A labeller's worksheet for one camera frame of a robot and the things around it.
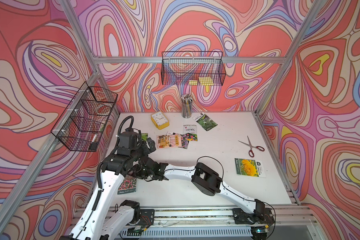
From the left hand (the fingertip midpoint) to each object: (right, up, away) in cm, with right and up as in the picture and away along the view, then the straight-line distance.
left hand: (149, 145), depth 74 cm
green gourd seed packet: (+35, +13, +40) cm, 55 cm away
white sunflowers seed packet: (+21, +8, +36) cm, 43 cm away
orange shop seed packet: (+7, 0, +27) cm, 28 cm away
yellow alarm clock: (0, +14, +37) cm, 40 cm away
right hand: (-15, -21, +12) cm, 28 cm away
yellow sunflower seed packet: (+58, -16, +16) cm, 63 cm away
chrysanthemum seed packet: (+19, +2, +30) cm, 36 cm away
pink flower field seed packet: (-14, -24, +9) cm, 29 cm away
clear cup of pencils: (+20, +24, +33) cm, 46 cm away
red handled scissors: (+62, -8, +23) cm, 67 cm away
